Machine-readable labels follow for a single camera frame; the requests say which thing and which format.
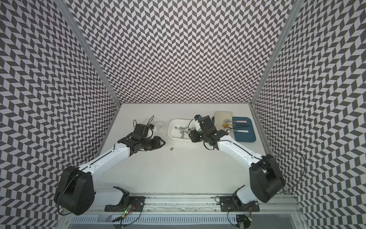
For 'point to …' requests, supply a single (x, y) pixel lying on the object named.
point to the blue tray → (250, 136)
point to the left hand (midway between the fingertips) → (163, 145)
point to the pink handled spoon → (228, 121)
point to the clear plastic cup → (148, 121)
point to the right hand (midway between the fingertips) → (192, 136)
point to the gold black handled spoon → (225, 125)
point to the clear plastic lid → (160, 127)
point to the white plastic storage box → (179, 129)
